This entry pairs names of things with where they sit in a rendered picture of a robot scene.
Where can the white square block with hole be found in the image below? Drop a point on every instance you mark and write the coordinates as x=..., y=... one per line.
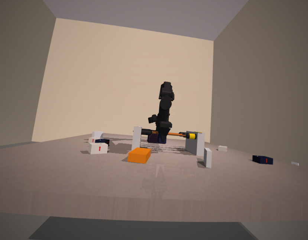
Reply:
x=92, y=139

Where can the orange rectangular bar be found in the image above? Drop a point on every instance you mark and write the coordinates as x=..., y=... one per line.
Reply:
x=139, y=155

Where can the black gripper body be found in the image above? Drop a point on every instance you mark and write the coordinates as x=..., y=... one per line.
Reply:
x=164, y=120

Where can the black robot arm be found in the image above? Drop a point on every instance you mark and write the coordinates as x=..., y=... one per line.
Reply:
x=166, y=95

